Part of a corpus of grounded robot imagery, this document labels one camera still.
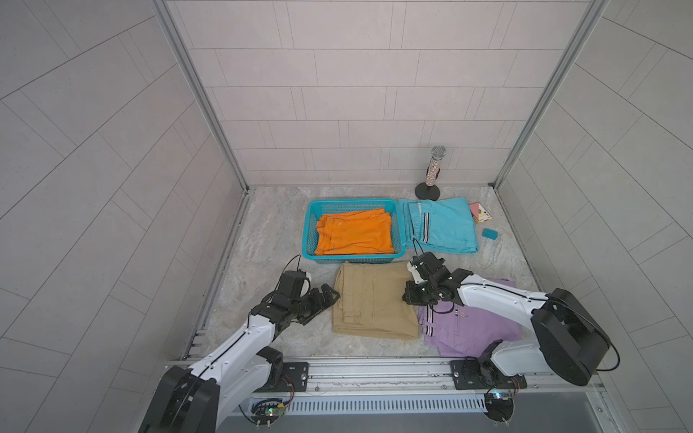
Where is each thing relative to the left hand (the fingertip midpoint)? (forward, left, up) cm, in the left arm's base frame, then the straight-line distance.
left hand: (334, 301), depth 84 cm
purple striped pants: (-9, -36, +1) cm, 37 cm away
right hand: (+1, -21, -1) cm, 21 cm away
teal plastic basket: (+32, +9, +7) cm, 34 cm away
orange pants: (+25, -6, +2) cm, 25 cm away
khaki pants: (0, -11, +1) cm, 11 cm away
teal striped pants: (+29, -39, +1) cm, 48 cm away
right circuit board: (-26, -44, -3) cm, 52 cm away
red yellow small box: (+35, -55, +2) cm, 65 cm away
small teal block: (+27, -58, -1) cm, 64 cm away
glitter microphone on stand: (+48, -38, +1) cm, 61 cm away
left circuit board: (-28, +15, 0) cm, 32 cm away
